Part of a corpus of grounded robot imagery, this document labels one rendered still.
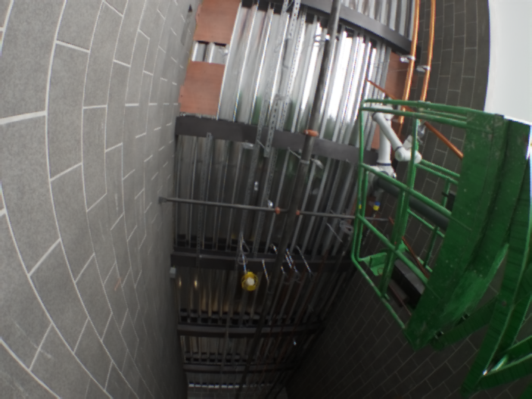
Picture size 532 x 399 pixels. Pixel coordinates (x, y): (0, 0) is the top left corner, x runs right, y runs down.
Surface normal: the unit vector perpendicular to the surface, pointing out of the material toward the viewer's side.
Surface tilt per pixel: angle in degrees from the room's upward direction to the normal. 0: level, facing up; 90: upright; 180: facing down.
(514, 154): 90
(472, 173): 90
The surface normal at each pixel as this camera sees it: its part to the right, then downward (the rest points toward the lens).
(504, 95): -0.97, -0.11
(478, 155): -0.98, 0.15
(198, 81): 0.18, 0.39
